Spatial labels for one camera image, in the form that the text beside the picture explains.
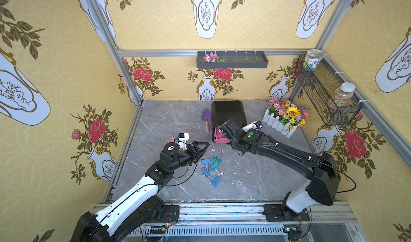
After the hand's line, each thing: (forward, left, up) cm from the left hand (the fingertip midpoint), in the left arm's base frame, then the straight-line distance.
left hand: (203, 145), depth 75 cm
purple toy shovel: (+35, -2, -20) cm, 40 cm away
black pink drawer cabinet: (+24, -11, -4) cm, 27 cm away
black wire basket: (+31, -66, +8) cm, 74 cm away
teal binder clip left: (-2, -6, -19) cm, 20 cm away
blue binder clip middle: (-5, -1, -19) cm, 20 cm away
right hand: (+12, -17, -1) cm, 21 cm away
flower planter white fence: (+20, -46, -5) cm, 51 cm away
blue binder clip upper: (0, -1, -20) cm, 20 cm away
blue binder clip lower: (-11, -6, -18) cm, 22 cm away
